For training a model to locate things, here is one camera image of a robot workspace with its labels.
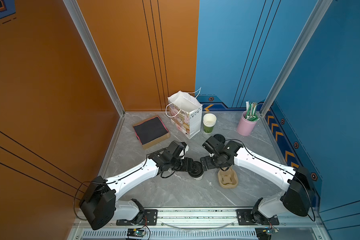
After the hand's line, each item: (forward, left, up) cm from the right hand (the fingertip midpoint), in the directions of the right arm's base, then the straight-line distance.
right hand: (209, 165), depth 80 cm
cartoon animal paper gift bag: (+25, +12, +15) cm, 32 cm away
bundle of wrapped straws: (+33, -30, +6) cm, 45 cm away
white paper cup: (-5, +6, -7) cm, 10 cm away
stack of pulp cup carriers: (-4, -11, -8) cm, 14 cm away
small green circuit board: (-29, +37, -12) cm, 48 cm away
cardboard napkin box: (+20, +33, -6) cm, 39 cm away
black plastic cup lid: (-3, +7, +1) cm, 8 cm away
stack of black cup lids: (+23, -11, -7) cm, 26 cm away
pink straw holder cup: (+28, -27, -1) cm, 39 cm away
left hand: (0, +9, +1) cm, 9 cm away
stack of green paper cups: (+29, -3, +2) cm, 29 cm away
